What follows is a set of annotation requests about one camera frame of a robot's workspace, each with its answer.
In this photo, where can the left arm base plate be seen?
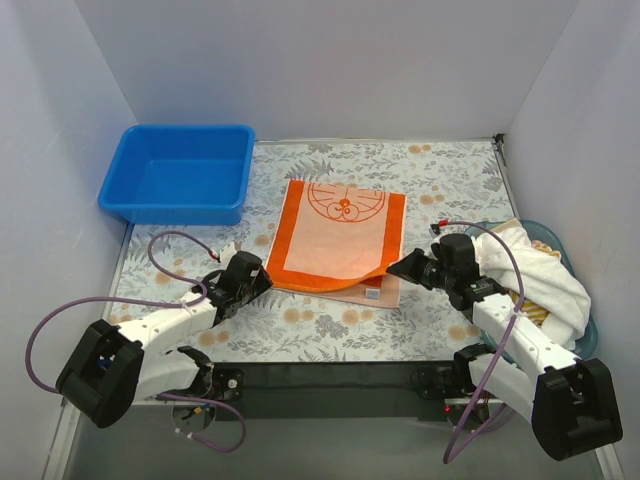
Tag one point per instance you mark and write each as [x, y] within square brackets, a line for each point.
[224, 384]

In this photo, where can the orange cartoon towel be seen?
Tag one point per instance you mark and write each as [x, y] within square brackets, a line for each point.
[336, 242]

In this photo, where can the white towel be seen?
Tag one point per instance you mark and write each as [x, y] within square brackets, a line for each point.
[546, 281]

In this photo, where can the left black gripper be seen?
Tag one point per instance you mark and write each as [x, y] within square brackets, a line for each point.
[257, 282]

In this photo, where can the aluminium frame rail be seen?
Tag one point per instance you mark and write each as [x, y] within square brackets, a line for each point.
[335, 390]

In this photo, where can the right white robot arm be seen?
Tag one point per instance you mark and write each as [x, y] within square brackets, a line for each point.
[569, 402]

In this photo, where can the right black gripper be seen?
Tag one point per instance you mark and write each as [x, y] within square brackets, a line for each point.
[417, 268]

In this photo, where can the yellow striped towel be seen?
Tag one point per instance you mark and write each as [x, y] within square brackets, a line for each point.
[534, 312]

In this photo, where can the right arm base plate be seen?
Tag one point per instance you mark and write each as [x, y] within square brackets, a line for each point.
[438, 383]

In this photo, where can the teal laundry basket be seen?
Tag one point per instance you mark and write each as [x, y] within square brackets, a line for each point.
[545, 238]

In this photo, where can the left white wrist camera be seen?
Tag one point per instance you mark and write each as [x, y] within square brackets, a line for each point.
[225, 253]

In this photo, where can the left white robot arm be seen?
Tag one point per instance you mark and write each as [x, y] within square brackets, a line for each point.
[135, 350]

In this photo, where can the floral table mat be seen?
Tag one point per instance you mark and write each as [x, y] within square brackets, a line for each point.
[441, 180]

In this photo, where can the blue plastic bin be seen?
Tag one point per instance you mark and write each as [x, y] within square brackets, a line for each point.
[180, 175]

